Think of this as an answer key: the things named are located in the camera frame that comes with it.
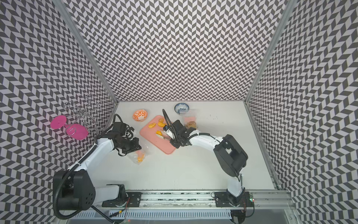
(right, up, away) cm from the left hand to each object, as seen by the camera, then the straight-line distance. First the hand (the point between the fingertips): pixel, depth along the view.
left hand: (140, 148), depth 83 cm
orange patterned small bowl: (-9, +20, +24) cm, 33 cm away
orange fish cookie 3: (+9, +8, +15) cm, 19 cm away
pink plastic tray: (+2, +5, +16) cm, 17 cm away
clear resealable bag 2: (-2, -6, +1) cm, 6 cm away
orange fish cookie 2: (+2, +12, +18) cm, 22 cm away
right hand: (+21, +3, +7) cm, 22 cm away
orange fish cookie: (-1, -7, +3) cm, 8 cm away
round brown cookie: (+8, +16, +22) cm, 28 cm away
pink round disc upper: (-35, +17, -16) cm, 42 cm away
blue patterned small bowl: (+24, +25, +28) cm, 45 cm away
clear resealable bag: (+31, +15, +20) cm, 40 cm away
